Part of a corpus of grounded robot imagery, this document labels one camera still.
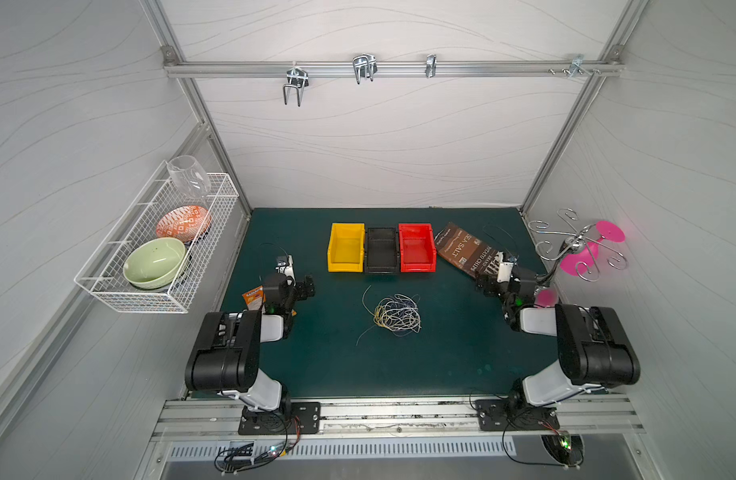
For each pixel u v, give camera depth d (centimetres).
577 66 77
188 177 65
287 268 82
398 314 90
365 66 77
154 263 62
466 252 105
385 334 87
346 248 105
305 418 73
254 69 78
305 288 86
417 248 114
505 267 84
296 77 78
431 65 80
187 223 72
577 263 70
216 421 74
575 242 73
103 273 56
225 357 44
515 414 67
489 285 86
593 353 46
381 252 109
